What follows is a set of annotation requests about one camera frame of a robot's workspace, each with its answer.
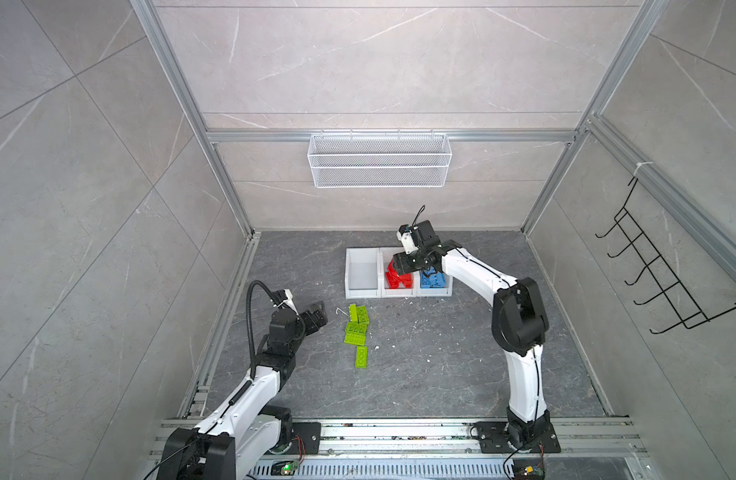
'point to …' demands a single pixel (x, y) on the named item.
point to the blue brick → (433, 279)
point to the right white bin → (432, 292)
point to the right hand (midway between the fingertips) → (401, 259)
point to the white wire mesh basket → (379, 160)
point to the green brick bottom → (362, 357)
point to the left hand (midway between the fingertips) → (312, 301)
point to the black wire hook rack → (670, 285)
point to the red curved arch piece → (395, 279)
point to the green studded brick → (355, 338)
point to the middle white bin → (385, 257)
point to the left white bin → (362, 273)
